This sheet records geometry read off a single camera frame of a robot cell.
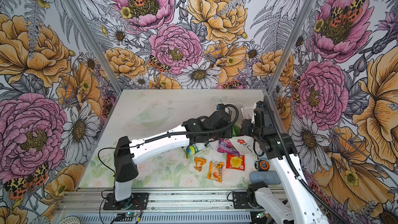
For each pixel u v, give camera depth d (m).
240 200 0.74
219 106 0.67
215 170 0.82
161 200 0.76
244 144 0.75
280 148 0.44
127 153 0.50
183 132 0.51
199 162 0.85
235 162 0.85
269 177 0.79
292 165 0.41
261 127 0.50
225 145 0.88
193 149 0.89
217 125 0.56
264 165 0.82
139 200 0.74
